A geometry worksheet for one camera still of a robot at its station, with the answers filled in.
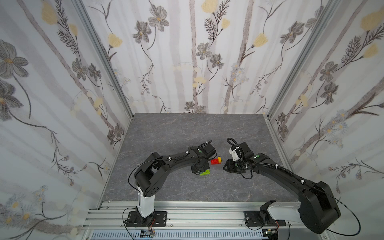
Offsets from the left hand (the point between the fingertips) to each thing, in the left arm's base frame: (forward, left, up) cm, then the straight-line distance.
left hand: (206, 170), depth 89 cm
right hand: (0, -12, +6) cm, 14 cm away
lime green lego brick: (0, -1, -2) cm, 2 cm away
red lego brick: (+6, -6, -1) cm, 8 cm away
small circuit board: (-31, +31, -2) cm, 43 cm away
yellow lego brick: (+7, -9, 0) cm, 11 cm away
